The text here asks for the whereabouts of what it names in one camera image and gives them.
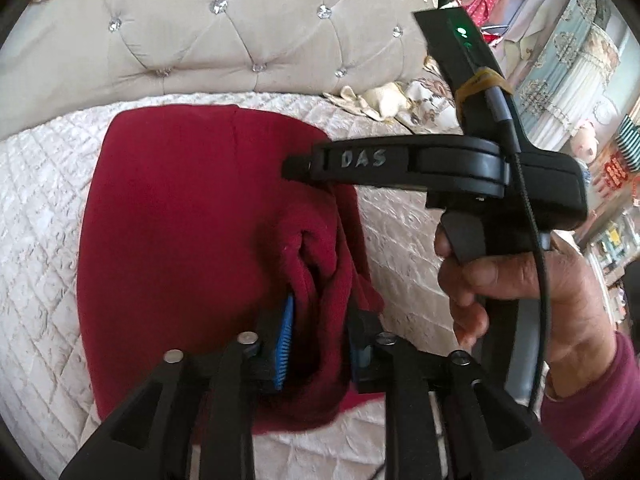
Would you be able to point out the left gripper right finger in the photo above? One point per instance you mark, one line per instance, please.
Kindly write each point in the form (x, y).
(443, 419)

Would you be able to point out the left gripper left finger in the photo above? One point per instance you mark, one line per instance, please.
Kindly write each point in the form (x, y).
(193, 416)

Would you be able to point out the dark red sweater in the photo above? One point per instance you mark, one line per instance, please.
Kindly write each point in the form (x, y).
(190, 234)

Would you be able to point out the maroon sleeve forearm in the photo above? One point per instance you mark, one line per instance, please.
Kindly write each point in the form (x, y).
(598, 427)

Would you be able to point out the cream fabric bow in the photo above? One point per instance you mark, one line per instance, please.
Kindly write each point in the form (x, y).
(379, 104)

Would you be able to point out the white quilted bedspread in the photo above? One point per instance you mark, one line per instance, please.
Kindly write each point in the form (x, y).
(46, 398)

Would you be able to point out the beige tufted headboard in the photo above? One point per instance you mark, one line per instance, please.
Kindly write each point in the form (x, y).
(67, 55)

